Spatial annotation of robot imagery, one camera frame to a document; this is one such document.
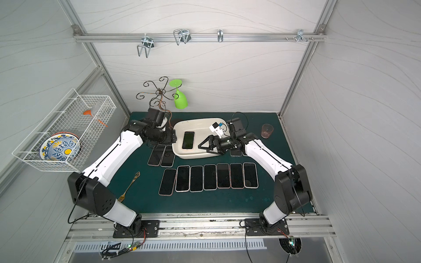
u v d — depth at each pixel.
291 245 0.72
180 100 0.96
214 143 0.69
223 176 0.90
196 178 0.89
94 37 0.79
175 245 0.70
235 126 0.66
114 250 0.70
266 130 1.07
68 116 0.70
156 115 0.63
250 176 0.89
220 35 0.73
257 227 0.74
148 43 0.78
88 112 0.77
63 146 0.62
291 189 0.44
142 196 0.83
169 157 0.98
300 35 0.77
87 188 0.41
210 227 0.75
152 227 0.74
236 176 0.91
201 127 1.09
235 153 0.99
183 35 0.77
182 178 0.83
